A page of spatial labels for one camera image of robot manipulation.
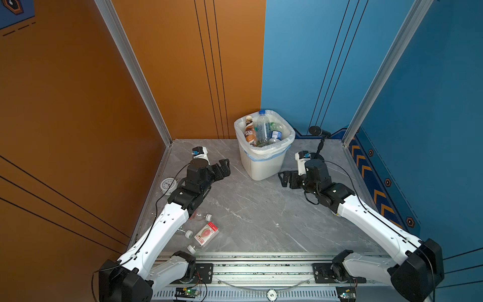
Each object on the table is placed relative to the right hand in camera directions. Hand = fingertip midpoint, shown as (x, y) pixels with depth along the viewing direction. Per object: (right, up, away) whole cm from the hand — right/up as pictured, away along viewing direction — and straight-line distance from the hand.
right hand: (284, 174), depth 79 cm
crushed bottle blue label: (-2, +18, +9) cm, 21 cm away
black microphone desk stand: (+15, +19, +4) cm, 25 cm away
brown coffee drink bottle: (-15, +19, +7) cm, 25 cm away
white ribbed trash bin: (-8, 0, +15) cm, 17 cm away
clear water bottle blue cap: (-8, +20, +10) cm, 24 cm away
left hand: (-27, +5, -2) cm, 28 cm away
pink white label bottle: (-34, -26, 0) cm, 42 cm away
